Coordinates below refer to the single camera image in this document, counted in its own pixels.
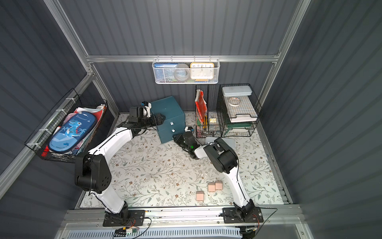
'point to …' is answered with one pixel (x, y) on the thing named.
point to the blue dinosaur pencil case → (68, 137)
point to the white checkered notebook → (239, 105)
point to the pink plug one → (211, 186)
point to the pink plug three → (200, 195)
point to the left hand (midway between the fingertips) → (161, 119)
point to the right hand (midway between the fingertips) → (175, 134)
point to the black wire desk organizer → (223, 110)
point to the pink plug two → (219, 185)
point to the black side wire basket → (68, 106)
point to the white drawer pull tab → (173, 130)
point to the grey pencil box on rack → (237, 90)
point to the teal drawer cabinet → (174, 122)
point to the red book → (201, 105)
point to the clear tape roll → (234, 101)
